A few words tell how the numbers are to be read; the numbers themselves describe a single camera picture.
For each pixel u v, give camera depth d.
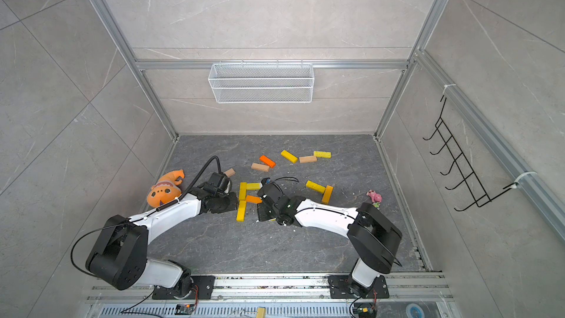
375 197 0.94
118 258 0.42
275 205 0.64
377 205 0.92
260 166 1.07
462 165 0.67
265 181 0.76
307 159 1.08
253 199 0.95
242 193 0.95
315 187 0.98
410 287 0.75
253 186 0.98
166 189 0.88
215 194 0.70
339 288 0.73
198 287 0.73
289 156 1.10
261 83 1.01
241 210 0.90
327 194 0.96
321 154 1.11
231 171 1.03
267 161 1.07
